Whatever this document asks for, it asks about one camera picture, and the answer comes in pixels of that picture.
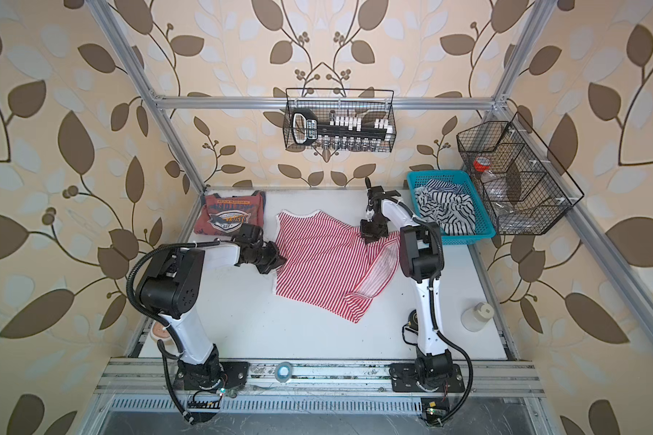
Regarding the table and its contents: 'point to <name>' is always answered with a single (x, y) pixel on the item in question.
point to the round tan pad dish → (160, 331)
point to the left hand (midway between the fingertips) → (284, 258)
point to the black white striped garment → (447, 206)
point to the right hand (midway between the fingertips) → (367, 240)
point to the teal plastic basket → (484, 228)
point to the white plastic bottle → (476, 318)
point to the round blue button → (283, 372)
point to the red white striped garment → (328, 265)
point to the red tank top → (225, 216)
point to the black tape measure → (410, 329)
